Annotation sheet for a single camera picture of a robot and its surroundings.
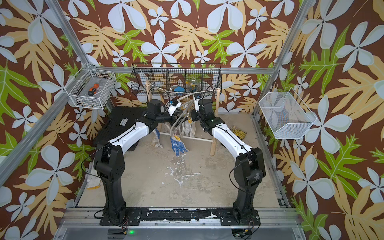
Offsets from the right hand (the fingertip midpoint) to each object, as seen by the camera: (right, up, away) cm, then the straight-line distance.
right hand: (194, 107), depth 87 cm
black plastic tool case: (-56, -5, +21) cm, 60 cm away
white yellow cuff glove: (-3, -12, +6) cm, 14 cm away
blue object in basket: (-10, +13, +8) cm, 18 cm away
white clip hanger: (-3, +5, -3) cm, 7 cm away
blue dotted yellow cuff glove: (-27, -22, +14) cm, 37 cm away
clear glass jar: (0, +15, +10) cm, 18 cm away
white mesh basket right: (+52, -5, -3) cm, 53 cm away
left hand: (-6, -3, -1) cm, 7 cm away
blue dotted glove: (-10, -23, -1) cm, 25 cm away
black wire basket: (-13, +20, +9) cm, 25 cm away
